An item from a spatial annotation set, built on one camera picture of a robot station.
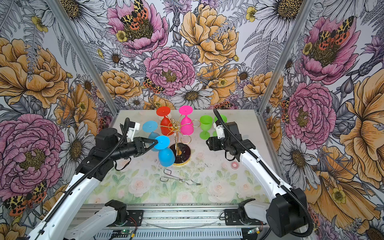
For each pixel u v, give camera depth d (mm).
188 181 865
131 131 642
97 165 454
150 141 650
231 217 741
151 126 733
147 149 625
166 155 730
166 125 749
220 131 730
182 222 735
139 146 600
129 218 728
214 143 712
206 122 945
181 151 967
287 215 394
